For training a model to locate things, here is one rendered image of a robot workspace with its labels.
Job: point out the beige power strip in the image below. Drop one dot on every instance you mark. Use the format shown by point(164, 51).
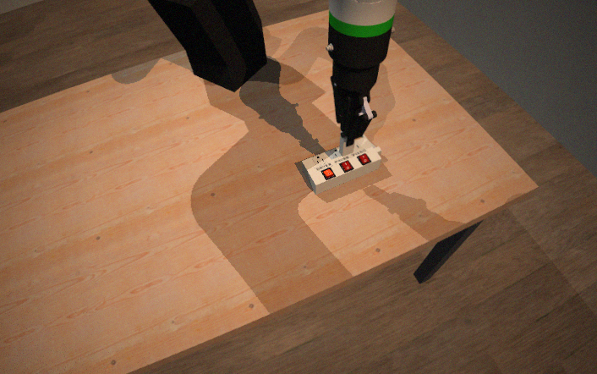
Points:
point(329, 169)

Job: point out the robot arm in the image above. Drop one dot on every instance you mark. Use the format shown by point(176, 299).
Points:
point(359, 31)

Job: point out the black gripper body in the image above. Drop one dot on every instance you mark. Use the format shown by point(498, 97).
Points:
point(355, 80)

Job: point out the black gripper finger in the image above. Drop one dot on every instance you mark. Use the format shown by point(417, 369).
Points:
point(339, 108)
point(355, 129)

